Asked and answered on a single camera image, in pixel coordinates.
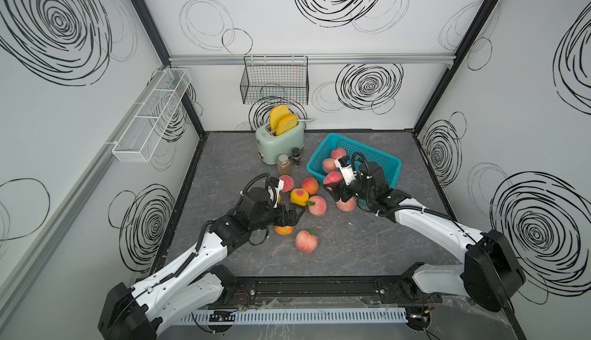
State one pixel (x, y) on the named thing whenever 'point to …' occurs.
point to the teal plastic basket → (391, 165)
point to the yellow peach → (278, 198)
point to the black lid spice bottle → (296, 157)
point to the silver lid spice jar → (283, 165)
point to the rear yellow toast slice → (277, 114)
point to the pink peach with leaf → (316, 205)
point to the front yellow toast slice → (287, 124)
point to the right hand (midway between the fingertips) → (333, 180)
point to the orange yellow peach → (284, 231)
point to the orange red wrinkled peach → (311, 184)
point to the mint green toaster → (271, 145)
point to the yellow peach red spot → (299, 196)
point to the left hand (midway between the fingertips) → (295, 209)
